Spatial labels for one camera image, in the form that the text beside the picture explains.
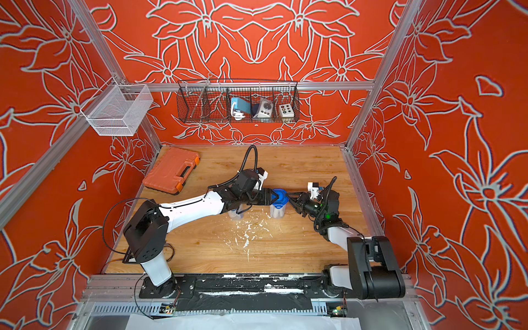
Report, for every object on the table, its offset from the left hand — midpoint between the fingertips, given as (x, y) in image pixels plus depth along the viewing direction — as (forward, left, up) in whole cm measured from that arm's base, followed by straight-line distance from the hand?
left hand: (276, 196), depth 82 cm
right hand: (-1, -3, +1) cm, 3 cm away
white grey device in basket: (+34, +6, +19) cm, 40 cm away
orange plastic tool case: (+17, +54, -8) cm, 57 cm away
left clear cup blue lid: (-4, +19, -11) cm, 22 cm away
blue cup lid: (-1, -3, 0) cm, 3 cm away
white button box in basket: (+37, -3, +16) cm, 41 cm away
